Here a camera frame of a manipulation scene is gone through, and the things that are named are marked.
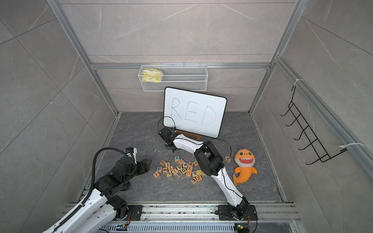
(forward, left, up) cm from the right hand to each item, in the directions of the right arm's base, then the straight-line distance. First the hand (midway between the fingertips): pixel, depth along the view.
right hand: (173, 145), depth 100 cm
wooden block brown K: (-19, -12, +3) cm, 22 cm away
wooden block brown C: (-15, +5, +3) cm, 16 cm away
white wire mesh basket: (+37, -2, +30) cm, 48 cm away
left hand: (-17, +12, +13) cm, 24 cm away
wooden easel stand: (+4, -17, +5) cm, 18 cm away
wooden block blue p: (-19, +7, +3) cm, 20 cm away
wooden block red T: (-18, 0, +3) cm, 19 cm away
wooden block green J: (-22, +1, +3) cm, 22 cm away
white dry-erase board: (+14, -15, +18) cm, 27 cm away
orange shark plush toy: (-15, -45, +8) cm, 48 cm away
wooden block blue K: (-12, -3, +3) cm, 13 cm away
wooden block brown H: (-15, -15, +3) cm, 22 cm away
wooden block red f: (-22, +8, +3) cm, 24 cm away
